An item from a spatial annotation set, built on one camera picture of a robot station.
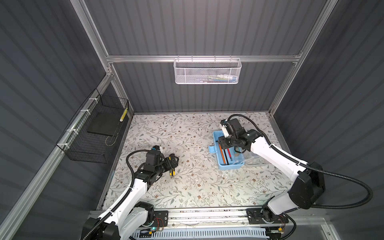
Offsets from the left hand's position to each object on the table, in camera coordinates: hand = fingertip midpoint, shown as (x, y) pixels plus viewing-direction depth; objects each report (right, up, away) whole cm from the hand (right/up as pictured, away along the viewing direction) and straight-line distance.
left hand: (172, 160), depth 84 cm
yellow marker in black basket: (-26, +26, -3) cm, 37 cm away
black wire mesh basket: (-38, +15, -12) cm, 42 cm away
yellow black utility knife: (-1, -7, +5) cm, 9 cm away
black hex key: (+33, -1, +11) cm, 35 cm away
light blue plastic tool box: (+35, -1, +10) cm, 36 cm away
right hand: (+30, +11, 0) cm, 32 cm away
